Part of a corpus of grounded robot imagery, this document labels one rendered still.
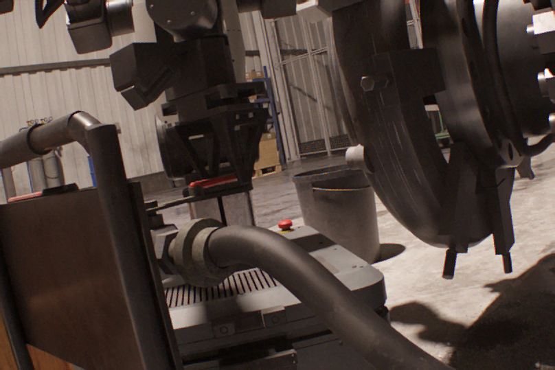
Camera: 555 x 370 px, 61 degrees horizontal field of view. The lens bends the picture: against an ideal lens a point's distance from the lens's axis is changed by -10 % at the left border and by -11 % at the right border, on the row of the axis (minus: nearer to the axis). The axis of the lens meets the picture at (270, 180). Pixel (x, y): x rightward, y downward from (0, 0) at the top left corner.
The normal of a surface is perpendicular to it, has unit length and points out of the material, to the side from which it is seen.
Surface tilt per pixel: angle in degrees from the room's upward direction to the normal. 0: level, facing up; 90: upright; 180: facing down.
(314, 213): 93
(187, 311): 45
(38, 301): 90
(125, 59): 90
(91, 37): 150
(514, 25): 78
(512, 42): 87
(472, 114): 117
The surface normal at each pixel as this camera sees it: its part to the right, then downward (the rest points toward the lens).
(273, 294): -0.04, -0.66
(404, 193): -0.46, 0.68
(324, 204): -0.48, 0.21
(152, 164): 0.66, -0.07
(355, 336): -0.48, -0.01
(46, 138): -0.58, 0.43
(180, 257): -0.67, 0.02
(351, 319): -0.16, -0.41
